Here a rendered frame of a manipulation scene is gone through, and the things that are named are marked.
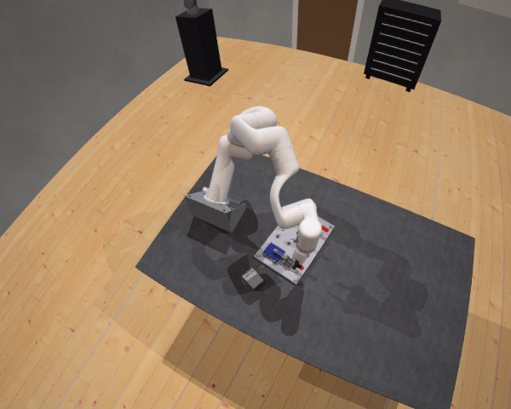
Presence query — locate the blue flat plate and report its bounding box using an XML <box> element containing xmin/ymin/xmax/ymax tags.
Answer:
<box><xmin>263</xmin><ymin>243</ymin><xmax>285</xmax><ymax>262</ymax></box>

